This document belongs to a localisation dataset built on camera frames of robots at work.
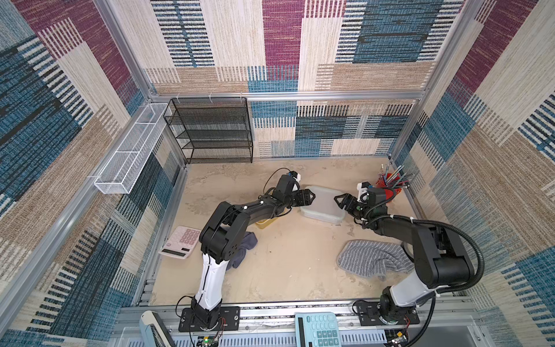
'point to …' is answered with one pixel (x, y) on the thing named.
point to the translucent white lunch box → (324, 207)
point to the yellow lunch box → (263, 223)
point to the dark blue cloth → (250, 241)
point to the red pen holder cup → (389, 183)
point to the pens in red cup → (396, 173)
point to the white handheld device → (152, 332)
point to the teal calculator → (316, 329)
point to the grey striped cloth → (373, 258)
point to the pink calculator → (181, 243)
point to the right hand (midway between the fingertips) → (341, 203)
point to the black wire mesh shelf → (212, 130)
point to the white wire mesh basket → (122, 173)
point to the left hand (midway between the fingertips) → (312, 197)
